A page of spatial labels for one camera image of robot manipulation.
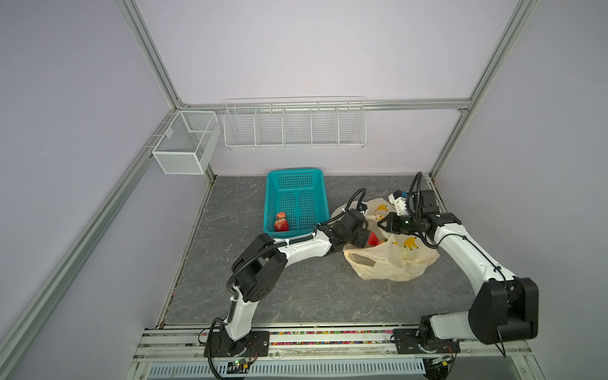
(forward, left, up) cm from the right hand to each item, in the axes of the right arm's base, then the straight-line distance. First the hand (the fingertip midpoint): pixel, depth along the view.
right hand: (380, 225), depth 85 cm
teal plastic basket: (+29, +31, -15) cm, 45 cm away
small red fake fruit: (+13, +39, -11) cm, 42 cm away
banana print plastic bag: (-12, 0, 0) cm, 12 cm away
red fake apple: (+7, +38, -11) cm, 40 cm away
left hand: (0, +5, -5) cm, 7 cm away
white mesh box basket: (+39, +80, +9) cm, 89 cm away
